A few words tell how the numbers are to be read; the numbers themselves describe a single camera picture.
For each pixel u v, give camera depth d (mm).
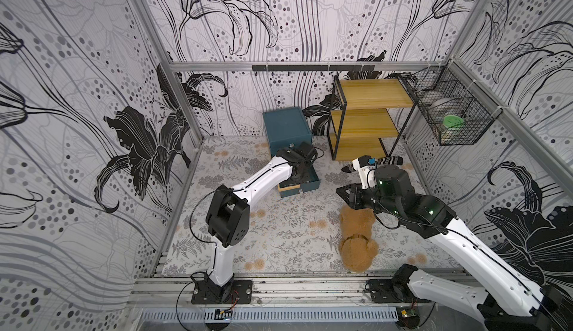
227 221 489
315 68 914
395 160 1073
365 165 583
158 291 753
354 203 564
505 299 388
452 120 789
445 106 782
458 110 798
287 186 866
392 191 482
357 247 725
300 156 628
